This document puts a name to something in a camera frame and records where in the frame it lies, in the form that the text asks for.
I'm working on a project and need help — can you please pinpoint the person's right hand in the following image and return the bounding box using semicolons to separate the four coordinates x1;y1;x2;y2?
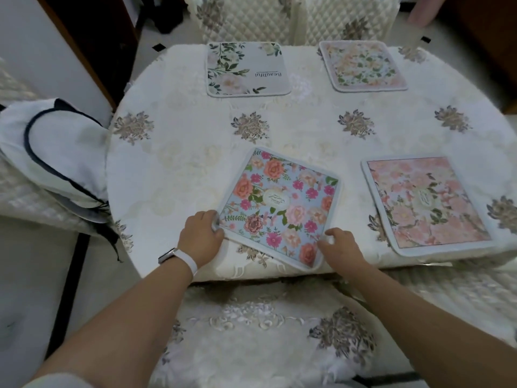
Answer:
316;227;369;280

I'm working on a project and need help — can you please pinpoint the person's left hand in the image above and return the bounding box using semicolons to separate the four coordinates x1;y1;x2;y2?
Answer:
177;209;226;270

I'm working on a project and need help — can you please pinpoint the pink rose placemat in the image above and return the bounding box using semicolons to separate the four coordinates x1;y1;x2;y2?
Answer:
360;154;500;258

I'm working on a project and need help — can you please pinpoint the white Beautiful floral placemat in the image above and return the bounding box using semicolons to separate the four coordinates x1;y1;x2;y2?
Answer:
205;40;293;98

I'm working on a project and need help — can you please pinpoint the orange green floral placemat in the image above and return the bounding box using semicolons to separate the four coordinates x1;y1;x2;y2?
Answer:
318;39;409;94

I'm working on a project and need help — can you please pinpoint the person's left forearm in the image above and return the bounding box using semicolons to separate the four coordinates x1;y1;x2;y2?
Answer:
30;257;195;388

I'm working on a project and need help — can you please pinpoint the person's right forearm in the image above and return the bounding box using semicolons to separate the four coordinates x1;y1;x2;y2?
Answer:
343;262;517;388

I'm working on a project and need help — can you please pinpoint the dining table with floral cloth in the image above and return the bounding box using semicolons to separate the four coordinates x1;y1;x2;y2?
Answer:
104;43;517;284

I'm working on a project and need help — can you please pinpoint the smartwatch with white band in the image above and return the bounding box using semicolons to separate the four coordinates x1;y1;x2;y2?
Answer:
158;247;199;278

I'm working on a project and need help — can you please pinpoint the white backpack with dark trim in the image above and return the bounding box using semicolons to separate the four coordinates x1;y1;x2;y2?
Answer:
0;97;124;264

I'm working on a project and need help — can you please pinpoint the white shirt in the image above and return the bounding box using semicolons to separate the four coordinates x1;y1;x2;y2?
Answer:
22;372;94;388

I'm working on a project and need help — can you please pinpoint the dark wooden door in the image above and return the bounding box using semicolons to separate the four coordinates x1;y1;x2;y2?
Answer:
44;0;140;108

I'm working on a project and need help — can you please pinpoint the large wooden display cabinet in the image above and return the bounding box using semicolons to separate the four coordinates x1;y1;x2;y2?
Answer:
438;0;517;112

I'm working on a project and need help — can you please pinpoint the pink rolled mat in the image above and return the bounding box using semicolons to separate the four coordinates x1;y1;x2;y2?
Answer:
407;0;450;28

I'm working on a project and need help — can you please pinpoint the brown door frame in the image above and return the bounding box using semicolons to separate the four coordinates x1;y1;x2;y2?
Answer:
34;0;142;112

